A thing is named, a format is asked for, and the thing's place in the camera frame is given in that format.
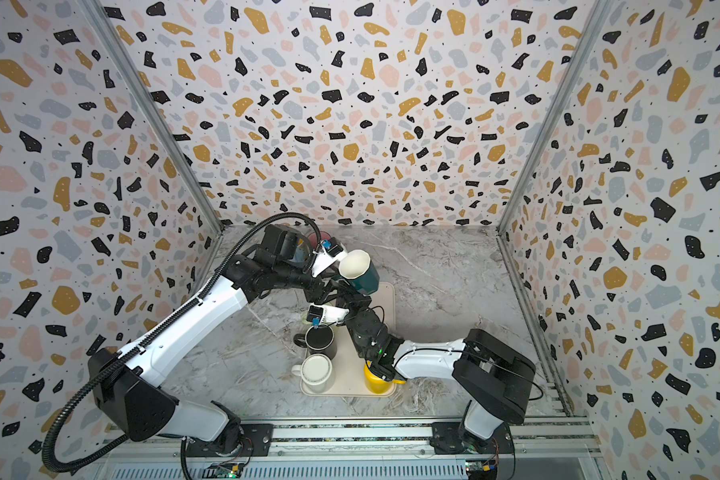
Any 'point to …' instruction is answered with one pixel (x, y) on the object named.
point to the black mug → (320, 340)
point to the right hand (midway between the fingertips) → (344, 275)
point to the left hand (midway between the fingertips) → (342, 276)
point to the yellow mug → (376, 384)
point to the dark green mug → (356, 268)
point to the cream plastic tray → (349, 361)
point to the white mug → (316, 372)
